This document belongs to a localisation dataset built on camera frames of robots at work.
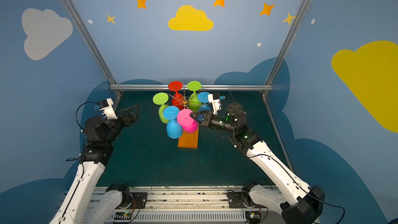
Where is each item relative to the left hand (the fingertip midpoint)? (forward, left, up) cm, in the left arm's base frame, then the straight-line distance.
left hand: (130, 106), depth 71 cm
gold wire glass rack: (+5, -26, -1) cm, 26 cm away
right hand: (-8, -29, +5) cm, 31 cm away
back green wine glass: (+13, -30, +2) cm, 32 cm away
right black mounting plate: (-33, -51, -32) cm, 68 cm away
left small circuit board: (-39, +4, -35) cm, 53 cm away
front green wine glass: (+4, -14, +1) cm, 14 cm away
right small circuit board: (-39, -59, -35) cm, 79 cm away
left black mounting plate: (-33, -3, -31) cm, 46 cm away
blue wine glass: (-6, -20, -8) cm, 23 cm away
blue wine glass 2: (+7, -34, 0) cm, 35 cm away
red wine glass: (+13, -20, +1) cm, 24 cm away
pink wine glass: (-11, -28, +1) cm, 30 cm away
